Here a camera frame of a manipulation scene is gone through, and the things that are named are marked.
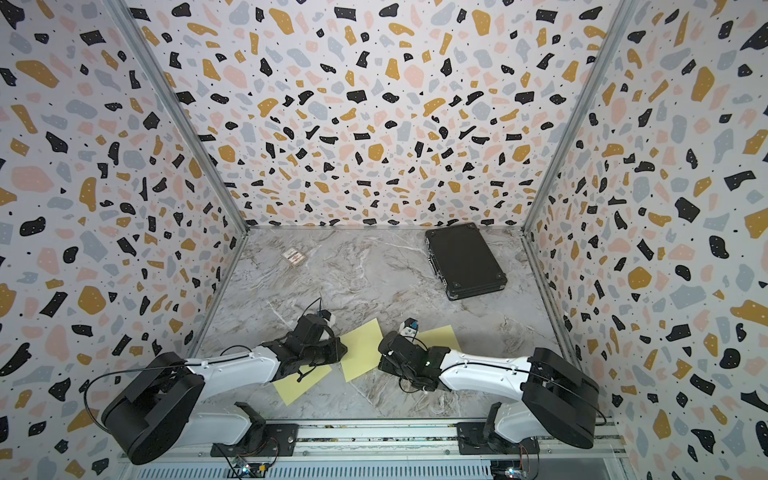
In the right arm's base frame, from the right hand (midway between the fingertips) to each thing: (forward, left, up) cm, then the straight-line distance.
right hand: (379, 360), depth 82 cm
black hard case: (+37, -27, -1) cm, 46 cm away
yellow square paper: (-6, +24, -5) cm, 25 cm away
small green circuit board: (-25, +29, -6) cm, 39 cm away
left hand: (+4, +9, -3) cm, 10 cm away
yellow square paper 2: (+4, +6, -4) cm, 8 cm away
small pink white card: (+38, +35, -2) cm, 52 cm away
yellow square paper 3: (+10, -17, -7) cm, 21 cm away
